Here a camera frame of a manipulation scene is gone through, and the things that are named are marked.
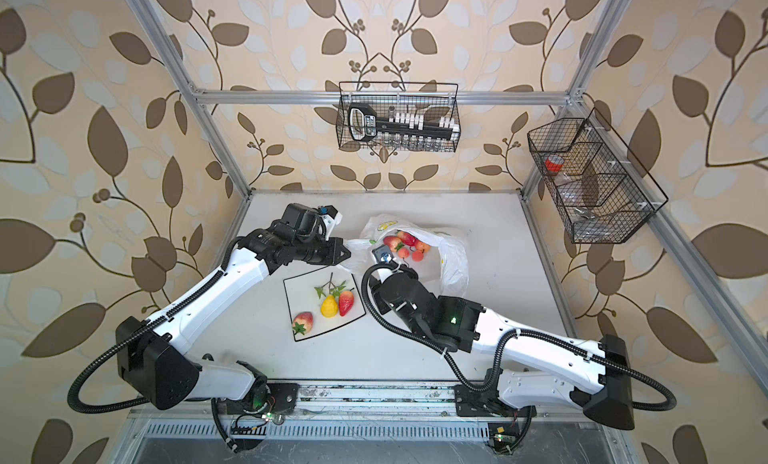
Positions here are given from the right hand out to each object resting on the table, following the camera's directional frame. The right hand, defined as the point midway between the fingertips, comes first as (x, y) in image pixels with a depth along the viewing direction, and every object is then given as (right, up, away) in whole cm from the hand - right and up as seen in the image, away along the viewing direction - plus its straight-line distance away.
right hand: (380, 275), depth 68 cm
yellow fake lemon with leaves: (-16, -12, +18) cm, 27 cm away
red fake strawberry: (-11, -11, +18) cm, 24 cm away
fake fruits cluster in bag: (+7, +5, +34) cm, 35 cm away
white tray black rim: (-25, -11, +22) cm, 35 cm away
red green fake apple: (-22, -16, +14) cm, 31 cm away
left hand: (-8, +5, +8) cm, 12 cm away
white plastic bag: (+15, +1, +4) cm, 16 cm away
